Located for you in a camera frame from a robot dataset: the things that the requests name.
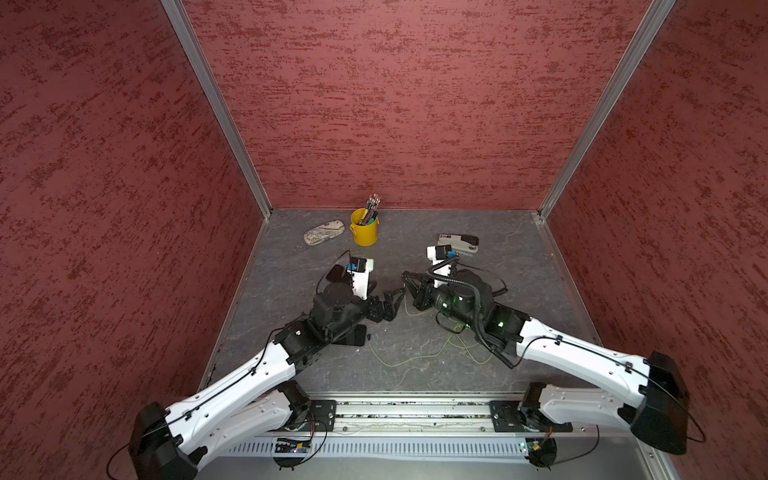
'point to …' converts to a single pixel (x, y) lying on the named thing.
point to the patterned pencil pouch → (324, 231)
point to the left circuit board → (288, 445)
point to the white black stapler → (461, 243)
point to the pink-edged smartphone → (356, 336)
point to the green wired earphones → (432, 356)
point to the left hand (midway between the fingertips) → (389, 292)
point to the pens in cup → (372, 212)
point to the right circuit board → (534, 447)
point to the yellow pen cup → (365, 235)
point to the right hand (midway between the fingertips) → (402, 283)
